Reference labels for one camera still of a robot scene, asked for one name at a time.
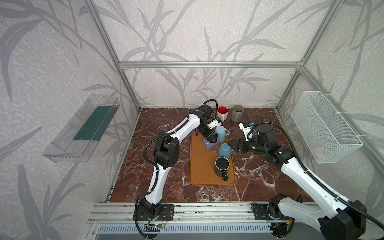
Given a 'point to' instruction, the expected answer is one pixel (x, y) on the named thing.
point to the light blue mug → (221, 132)
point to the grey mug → (237, 113)
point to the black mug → (221, 167)
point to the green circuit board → (158, 225)
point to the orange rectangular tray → (202, 164)
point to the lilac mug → (213, 146)
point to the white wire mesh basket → (328, 138)
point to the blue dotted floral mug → (225, 150)
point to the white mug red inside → (222, 113)
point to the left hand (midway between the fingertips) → (212, 132)
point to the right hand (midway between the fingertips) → (232, 136)
